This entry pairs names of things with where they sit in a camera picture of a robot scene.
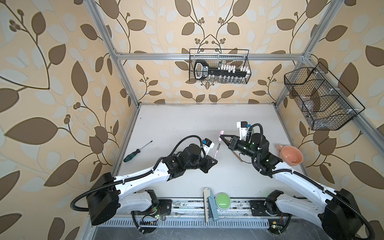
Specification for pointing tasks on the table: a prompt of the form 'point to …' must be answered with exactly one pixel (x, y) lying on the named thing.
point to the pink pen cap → (221, 132)
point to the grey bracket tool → (209, 201)
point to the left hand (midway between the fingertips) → (218, 161)
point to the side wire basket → (326, 104)
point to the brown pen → (237, 156)
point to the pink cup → (290, 155)
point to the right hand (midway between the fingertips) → (221, 138)
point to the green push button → (222, 201)
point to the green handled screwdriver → (136, 152)
